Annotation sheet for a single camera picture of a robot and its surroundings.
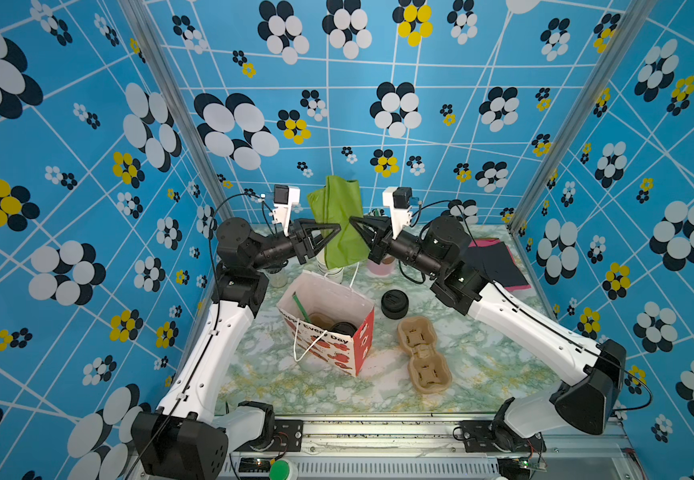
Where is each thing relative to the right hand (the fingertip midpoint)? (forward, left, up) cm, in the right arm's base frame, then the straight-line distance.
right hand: (355, 220), depth 60 cm
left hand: (-3, +3, 0) cm, 4 cm away
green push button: (-39, +16, -35) cm, 55 cm away
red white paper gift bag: (-5, +4, -25) cm, 26 cm away
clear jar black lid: (+14, +28, -41) cm, 51 cm away
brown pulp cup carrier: (-16, -20, -42) cm, 49 cm away
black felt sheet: (+20, -48, -40) cm, 66 cm away
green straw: (-5, +14, -29) cm, 33 cm away
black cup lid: (-8, +3, -32) cm, 33 cm away
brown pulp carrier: (-2, +11, -39) cm, 41 cm away
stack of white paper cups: (+11, +7, -34) cm, 36 cm away
